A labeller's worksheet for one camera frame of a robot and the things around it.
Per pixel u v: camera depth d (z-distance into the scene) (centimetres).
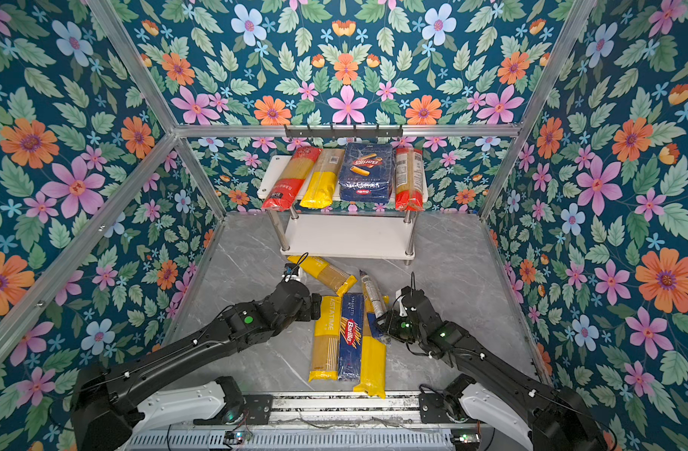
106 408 39
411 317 64
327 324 86
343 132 93
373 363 79
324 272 98
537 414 41
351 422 72
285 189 75
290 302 57
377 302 84
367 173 74
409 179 77
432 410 73
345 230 104
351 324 86
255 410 74
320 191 75
